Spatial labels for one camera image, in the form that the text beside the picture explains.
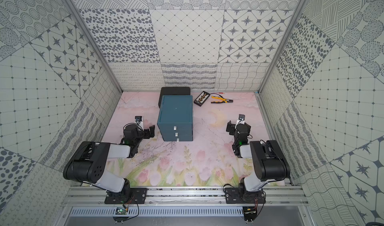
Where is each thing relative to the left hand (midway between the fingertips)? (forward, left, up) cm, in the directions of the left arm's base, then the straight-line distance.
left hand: (146, 124), depth 94 cm
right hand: (+2, -60, -1) cm, 60 cm away
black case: (+34, -13, -3) cm, 36 cm away
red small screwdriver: (+35, -52, -6) cm, 63 cm away
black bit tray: (+27, -36, -5) cm, 45 cm away
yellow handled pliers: (+27, -55, -5) cm, 61 cm away
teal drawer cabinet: (-6, -22, +15) cm, 27 cm away
